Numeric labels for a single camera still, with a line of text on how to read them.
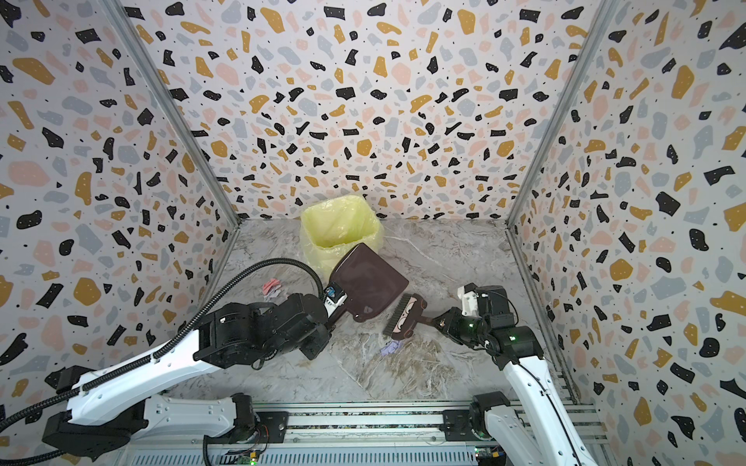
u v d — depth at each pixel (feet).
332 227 3.29
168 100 2.77
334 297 1.80
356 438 2.40
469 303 2.30
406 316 2.77
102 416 1.27
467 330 2.09
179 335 1.30
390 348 2.87
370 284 2.22
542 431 1.39
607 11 2.32
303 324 1.46
